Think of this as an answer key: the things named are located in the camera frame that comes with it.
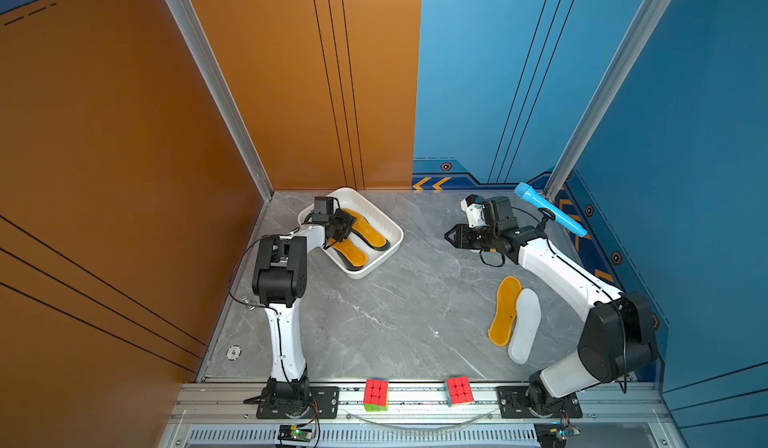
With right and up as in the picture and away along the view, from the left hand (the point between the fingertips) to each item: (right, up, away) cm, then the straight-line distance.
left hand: (358, 214), depth 106 cm
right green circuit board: (+51, -53, -36) cm, 82 cm away
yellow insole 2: (-3, -12, -7) cm, 14 cm away
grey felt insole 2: (+6, -9, -4) cm, 12 cm away
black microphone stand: (+58, -1, -19) cm, 61 cm away
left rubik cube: (+8, -44, -36) cm, 57 cm away
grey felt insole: (-3, -16, -10) cm, 19 cm away
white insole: (+52, -30, -19) cm, 64 cm away
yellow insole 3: (+48, -25, -15) cm, 56 cm away
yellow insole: (+1, -2, +2) cm, 3 cm away
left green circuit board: (-12, -53, -36) cm, 65 cm away
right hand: (+29, -6, -20) cm, 36 cm away
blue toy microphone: (+61, -1, -21) cm, 65 cm away
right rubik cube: (+28, -43, -35) cm, 63 cm away
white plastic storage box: (+7, -2, +1) cm, 8 cm away
